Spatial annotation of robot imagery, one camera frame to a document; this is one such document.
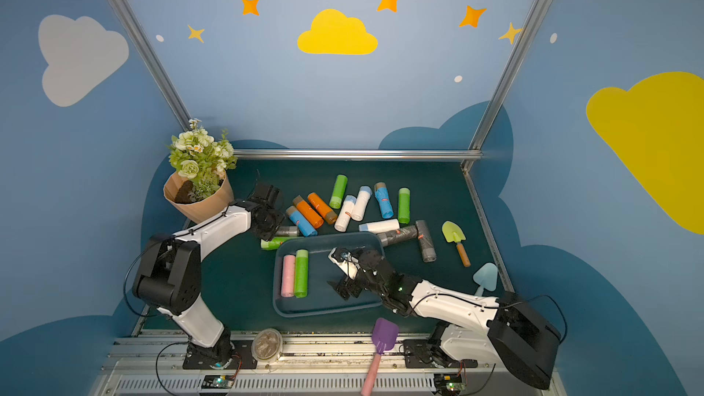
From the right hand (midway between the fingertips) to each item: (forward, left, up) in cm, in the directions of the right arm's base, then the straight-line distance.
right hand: (343, 263), depth 81 cm
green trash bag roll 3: (+33, +5, -7) cm, 34 cm away
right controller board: (-27, -30, -11) cm, 42 cm away
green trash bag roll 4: (+29, -21, -8) cm, 36 cm away
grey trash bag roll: (+14, +22, -6) cm, 26 cm away
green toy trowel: (+19, -39, -10) cm, 44 cm away
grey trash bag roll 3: (+12, -28, -7) cm, 31 cm away
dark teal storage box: (-7, +6, -11) cm, 15 cm away
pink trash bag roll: (-2, +18, -7) cm, 19 cm away
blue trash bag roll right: (+31, -13, -8) cm, 35 cm away
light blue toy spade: (+3, -47, -11) cm, 48 cm away
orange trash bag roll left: (+22, +15, -8) cm, 27 cm away
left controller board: (-31, +31, -11) cm, 45 cm away
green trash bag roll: (-1, +14, -7) cm, 15 cm away
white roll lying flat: (+18, -11, -7) cm, 23 cm away
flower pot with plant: (+20, +49, +10) cm, 53 cm away
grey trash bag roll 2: (+15, -19, -8) cm, 26 cm away
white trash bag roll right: (+32, -5, -8) cm, 34 cm away
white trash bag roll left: (+23, +1, -7) cm, 24 cm away
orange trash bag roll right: (+23, +9, -7) cm, 25 cm away
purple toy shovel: (-16, -14, -12) cm, 24 cm away
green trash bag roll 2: (+9, +25, -6) cm, 27 cm away
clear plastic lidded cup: (-22, +18, -4) cm, 29 cm away
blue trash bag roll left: (+16, +16, -8) cm, 25 cm away
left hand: (+16, +21, -3) cm, 27 cm away
